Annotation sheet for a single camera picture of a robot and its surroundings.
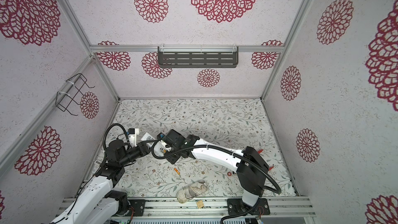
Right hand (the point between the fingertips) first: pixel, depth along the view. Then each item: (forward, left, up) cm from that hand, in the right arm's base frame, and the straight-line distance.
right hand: (168, 152), depth 79 cm
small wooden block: (-21, -17, -13) cm, 30 cm away
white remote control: (+4, +9, +7) cm, 13 cm away
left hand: (+3, +6, +3) cm, 7 cm away
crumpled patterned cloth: (-16, -13, -10) cm, 23 cm away
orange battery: (-5, -4, -13) cm, 15 cm away
